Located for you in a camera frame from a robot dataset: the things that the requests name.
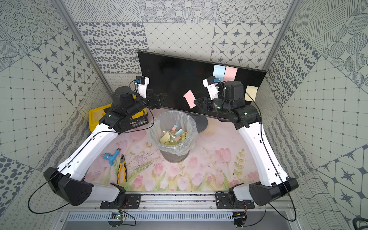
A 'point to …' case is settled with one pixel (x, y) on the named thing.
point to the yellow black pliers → (122, 162)
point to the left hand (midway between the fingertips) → (156, 88)
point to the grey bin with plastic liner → (174, 133)
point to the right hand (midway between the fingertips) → (195, 104)
